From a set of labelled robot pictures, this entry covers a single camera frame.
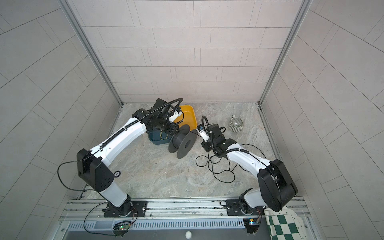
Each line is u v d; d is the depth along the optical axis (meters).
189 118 1.06
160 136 0.96
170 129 0.69
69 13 0.72
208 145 0.75
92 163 0.42
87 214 0.69
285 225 0.67
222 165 0.86
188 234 0.59
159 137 0.96
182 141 0.83
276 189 0.41
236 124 1.02
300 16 0.74
